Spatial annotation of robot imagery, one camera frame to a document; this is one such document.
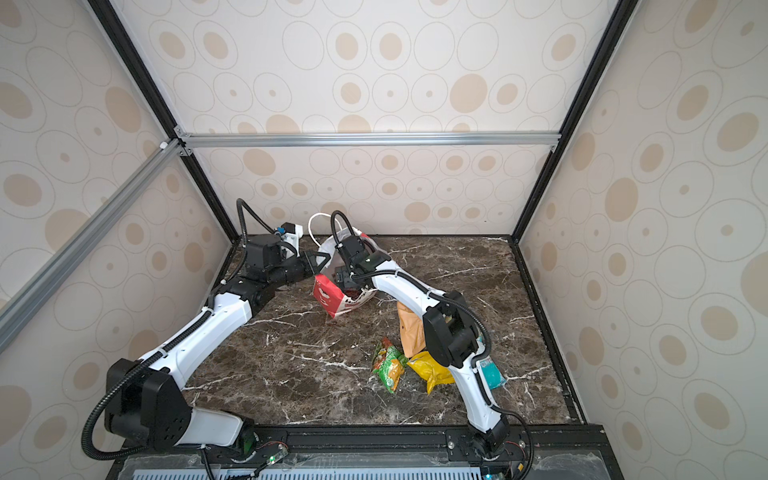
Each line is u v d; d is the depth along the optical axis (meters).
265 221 0.71
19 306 0.51
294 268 0.69
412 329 0.85
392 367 0.81
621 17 0.69
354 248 0.73
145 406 0.40
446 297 0.56
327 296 0.78
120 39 0.70
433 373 0.80
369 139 0.91
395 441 0.75
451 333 0.55
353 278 0.67
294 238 0.73
